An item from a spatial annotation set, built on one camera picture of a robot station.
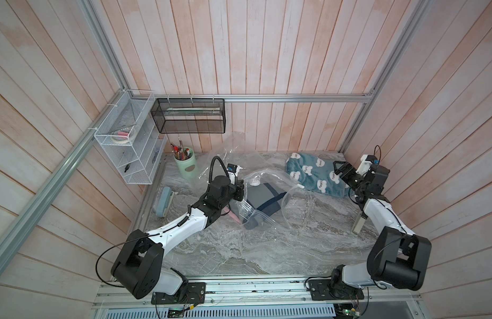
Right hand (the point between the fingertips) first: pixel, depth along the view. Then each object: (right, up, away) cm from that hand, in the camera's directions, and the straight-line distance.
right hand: (338, 164), depth 87 cm
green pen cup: (-71, +1, +12) cm, 72 cm away
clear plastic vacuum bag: (-48, +10, +31) cm, 58 cm away
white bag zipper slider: (-18, -10, -5) cm, 21 cm away
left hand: (-43, -8, -3) cm, 44 cm away
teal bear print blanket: (-3, -5, +19) cm, 20 cm away
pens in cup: (-73, +5, +9) cm, 74 cm away
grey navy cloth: (-33, -17, +5) cm, 38 cm away
